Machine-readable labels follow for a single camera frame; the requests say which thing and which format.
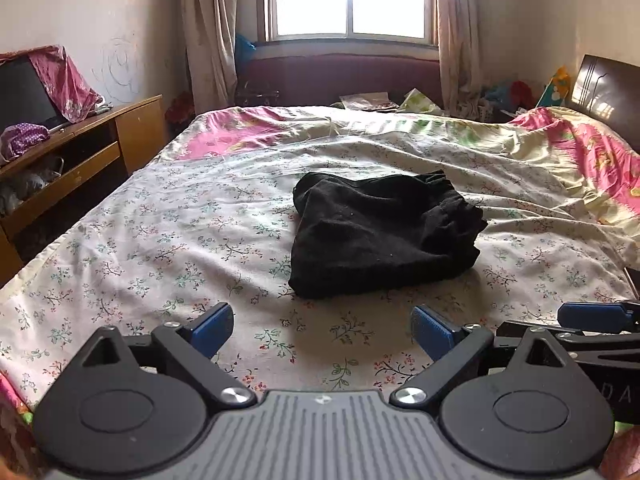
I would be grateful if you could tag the black smartphone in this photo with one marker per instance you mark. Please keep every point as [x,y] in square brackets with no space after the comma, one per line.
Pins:
[631,282]

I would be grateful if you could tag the black pants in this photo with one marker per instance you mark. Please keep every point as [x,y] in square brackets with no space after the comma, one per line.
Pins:
[375,245]

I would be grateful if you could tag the window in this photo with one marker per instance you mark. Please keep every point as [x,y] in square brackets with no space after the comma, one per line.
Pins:
[350,0]

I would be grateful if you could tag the beige curtain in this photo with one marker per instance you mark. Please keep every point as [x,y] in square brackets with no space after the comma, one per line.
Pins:
[205,35]
[457,35]

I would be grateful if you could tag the wooden desk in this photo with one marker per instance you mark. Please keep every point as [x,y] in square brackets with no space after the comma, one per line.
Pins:
[142,130]

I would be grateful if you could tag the blue plastic bag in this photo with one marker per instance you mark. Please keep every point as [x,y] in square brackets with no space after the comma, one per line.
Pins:
[244,50]

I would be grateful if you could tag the black monitor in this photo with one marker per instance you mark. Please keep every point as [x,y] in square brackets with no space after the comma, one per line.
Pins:
[22,95]

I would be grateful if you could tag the television under pink cloth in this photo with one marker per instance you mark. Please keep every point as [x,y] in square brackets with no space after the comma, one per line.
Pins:
[65,80]

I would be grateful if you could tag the white woven basket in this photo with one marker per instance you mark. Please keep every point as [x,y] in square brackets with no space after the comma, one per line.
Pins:
[475,109]

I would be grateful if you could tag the dark wooden headboard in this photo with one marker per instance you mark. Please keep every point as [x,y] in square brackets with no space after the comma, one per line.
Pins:
[605,95]

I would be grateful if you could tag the black metal rack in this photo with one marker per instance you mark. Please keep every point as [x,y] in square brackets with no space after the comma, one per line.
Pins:
[257,94]

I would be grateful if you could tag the grey crumpled bag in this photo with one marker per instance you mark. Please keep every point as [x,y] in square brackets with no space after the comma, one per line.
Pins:
[30,180]

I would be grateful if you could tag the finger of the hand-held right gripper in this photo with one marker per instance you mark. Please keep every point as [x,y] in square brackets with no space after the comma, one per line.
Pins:
[595,317]
[515,332]

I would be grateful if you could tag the red cloth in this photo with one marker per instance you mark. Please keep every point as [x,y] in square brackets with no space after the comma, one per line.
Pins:
[179,107]

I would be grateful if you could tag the white floral bed sheet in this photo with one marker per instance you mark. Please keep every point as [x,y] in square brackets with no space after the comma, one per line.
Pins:
[150,240]

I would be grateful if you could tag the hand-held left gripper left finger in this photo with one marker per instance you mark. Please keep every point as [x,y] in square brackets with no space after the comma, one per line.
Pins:
[212,330]

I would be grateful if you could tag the yellow blue toy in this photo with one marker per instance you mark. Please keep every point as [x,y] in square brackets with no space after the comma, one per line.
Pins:
[555,90]

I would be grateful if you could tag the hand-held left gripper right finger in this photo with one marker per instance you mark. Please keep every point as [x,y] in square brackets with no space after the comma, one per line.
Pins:
[432,332]

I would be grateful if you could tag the red toy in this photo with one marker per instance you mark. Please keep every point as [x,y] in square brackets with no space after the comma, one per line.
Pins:
[522,92]

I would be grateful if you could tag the purple dotted cloth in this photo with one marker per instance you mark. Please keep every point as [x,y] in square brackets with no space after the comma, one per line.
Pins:
[22,137]

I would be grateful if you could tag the green printed white cloth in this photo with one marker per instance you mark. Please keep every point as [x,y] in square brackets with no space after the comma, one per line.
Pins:
[417,102]

